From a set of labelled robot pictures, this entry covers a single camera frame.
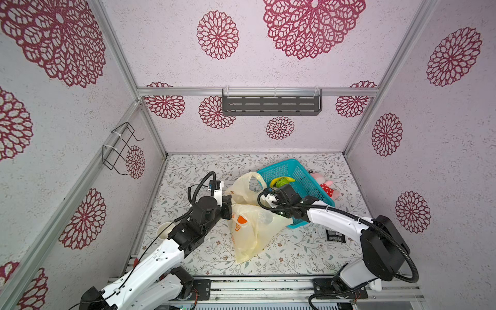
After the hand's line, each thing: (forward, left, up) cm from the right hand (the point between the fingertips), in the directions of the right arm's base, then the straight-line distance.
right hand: (262, 215), depth 84 cm
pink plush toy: (+15, -36, -4) cm, 39 cm away
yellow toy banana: (+26, -16, -7) cm, 31 cm away
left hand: (+1, +13, +11) cm, 17 cm away
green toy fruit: (+21, -11, -4) cm, 24 cm away
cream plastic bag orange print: (-6, +4, +6) cm, 10 cm away
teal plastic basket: (+23, -22, -5) cm, 32 cm away
